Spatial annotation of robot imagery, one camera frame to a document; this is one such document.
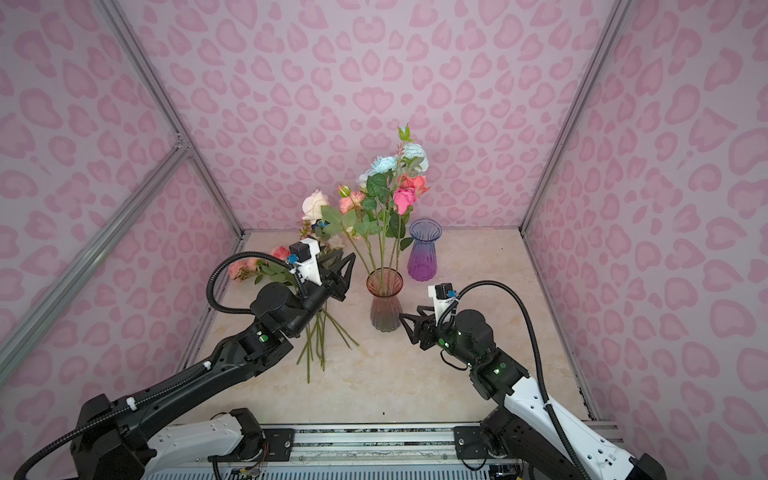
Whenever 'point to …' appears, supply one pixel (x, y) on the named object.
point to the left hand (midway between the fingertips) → (348, 250)
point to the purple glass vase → (422, 255)
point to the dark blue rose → (321, 225)
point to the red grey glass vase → (385, 284)
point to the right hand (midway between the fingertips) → (408, 313)
